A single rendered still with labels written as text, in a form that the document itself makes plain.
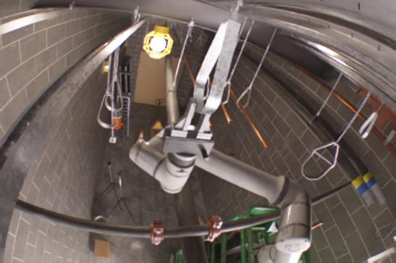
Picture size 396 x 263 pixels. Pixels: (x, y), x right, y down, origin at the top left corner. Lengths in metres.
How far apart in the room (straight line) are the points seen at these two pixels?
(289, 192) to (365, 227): 1.61
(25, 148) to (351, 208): 2.23
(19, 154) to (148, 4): 1.23
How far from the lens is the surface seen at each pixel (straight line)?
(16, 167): 0.25
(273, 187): 0.63
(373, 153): 1.99
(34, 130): 0.28
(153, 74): 7.26
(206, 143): 0.44
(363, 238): 2.19
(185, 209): 0.71
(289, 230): 0.57
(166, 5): 1.32
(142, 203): 4.76
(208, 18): 1.36
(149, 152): 0.57
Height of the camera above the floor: 4.36
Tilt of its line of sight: 32 degrees down
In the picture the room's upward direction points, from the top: 20 degrees clockwise
